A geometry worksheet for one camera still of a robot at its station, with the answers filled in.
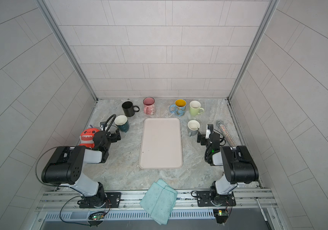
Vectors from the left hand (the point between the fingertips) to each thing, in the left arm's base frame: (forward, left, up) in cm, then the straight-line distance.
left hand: (114, 127), depth 95 cm
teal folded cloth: (-41, -32, -2) cm, 53 cm away
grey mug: (0, -53, +2) cm, 53 cm away
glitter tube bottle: (-4, -74, +1) cm, 74 cm away
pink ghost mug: (+14, -22, +7) cm, 27 cm away
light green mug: (+13, -55, +6) cm, 57 cm away
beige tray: (-11, -31, -4) cm, 33 cm away
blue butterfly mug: (+13, -44, +6) cm, 46 cm away
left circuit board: (-48, -4, -1) cm, 48 cm away
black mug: (+14, -8, +3) cm, 16 cm away
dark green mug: (-1, -7, +7) cm, 10 cm away
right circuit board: (-47, -62, -4) cm, 78 cm away
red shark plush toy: (-10, +13, +4) cm, 17 cm away
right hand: (-1, -62, 0) cm, 62 cm away
